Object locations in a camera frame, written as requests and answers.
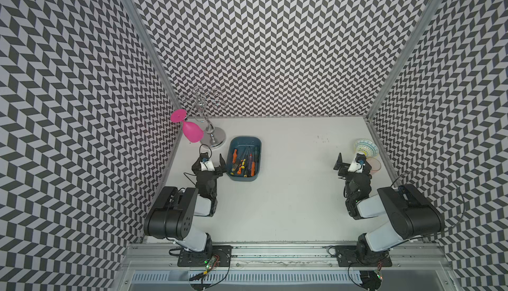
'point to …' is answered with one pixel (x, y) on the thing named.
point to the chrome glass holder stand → (200, 103)
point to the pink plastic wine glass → (192, 131)
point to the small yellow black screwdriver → (233, 172)
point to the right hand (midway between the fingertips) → (349, 157)
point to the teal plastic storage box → (244, 158)
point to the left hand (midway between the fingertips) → (210, 156)
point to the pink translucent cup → (374, 163)
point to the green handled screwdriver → (256, 153)
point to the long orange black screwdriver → (253, 166)
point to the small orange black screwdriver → (234, 157)
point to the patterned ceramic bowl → (367, 147)
